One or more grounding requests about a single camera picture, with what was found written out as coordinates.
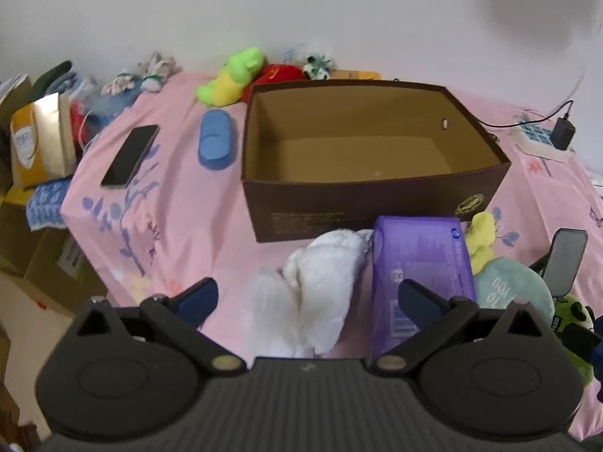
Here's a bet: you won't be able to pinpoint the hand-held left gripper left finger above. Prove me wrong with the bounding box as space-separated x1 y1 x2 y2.
75 277 246 378

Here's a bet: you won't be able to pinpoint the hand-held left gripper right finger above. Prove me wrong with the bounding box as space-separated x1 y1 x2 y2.
374 279 550 378

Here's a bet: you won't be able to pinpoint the purple tissue pack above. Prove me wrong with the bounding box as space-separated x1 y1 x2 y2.
370 215 478 363

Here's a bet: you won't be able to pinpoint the yellow cloth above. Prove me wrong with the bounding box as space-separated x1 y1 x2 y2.
464 211 498 276

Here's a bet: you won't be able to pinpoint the white fluffy towel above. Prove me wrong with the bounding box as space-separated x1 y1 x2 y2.
242 228 373 359

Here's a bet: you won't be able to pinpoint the teal fabric pouch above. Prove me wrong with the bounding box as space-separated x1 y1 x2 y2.
472 257 557 327

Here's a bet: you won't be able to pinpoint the brown cardboard box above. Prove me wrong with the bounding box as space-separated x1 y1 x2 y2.
241 79 513 244

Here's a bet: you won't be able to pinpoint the green plush horse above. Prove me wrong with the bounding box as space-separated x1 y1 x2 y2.
551 294 600 387

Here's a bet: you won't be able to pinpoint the black phone stand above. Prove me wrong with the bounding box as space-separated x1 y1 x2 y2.
528 249 556 284

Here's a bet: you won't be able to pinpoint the black smartphone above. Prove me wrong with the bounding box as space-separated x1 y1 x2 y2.
100 124 161 189

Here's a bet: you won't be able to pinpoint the cardboard boxes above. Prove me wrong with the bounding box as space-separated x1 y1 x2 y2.
0 198 109 319

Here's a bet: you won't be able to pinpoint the blue glasses case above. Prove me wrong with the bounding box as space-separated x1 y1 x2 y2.
197 109 235 171

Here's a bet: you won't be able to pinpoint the blue patterned cloth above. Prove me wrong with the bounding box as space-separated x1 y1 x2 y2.
26 176 74 232

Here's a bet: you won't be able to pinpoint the white power strip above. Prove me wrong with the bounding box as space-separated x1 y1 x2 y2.
511 122 574 163

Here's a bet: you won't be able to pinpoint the green and yellow plush caterpillar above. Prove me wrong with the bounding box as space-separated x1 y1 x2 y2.
196 47 267 107

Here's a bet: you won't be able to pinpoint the gold paper bag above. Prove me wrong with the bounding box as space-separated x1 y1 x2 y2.
9 92 78 189

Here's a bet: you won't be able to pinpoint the black charger adapter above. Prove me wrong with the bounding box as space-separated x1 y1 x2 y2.
552 118 577 151

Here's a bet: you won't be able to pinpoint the grey white plush toy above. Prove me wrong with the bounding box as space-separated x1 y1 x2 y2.
136 52 182 93

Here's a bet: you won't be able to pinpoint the orange book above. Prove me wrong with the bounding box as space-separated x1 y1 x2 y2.
332 70 382 82

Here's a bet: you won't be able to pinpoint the red plush toy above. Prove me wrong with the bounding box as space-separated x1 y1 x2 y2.
240 63 305 102

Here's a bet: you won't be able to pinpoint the panda plush toy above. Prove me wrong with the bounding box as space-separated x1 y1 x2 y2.
301 54 337 81

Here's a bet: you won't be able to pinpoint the dark green cloth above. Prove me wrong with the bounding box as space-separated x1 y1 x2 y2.
31 60 74 102

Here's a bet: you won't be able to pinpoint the black cable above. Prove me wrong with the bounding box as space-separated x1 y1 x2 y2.
471 100 575 129

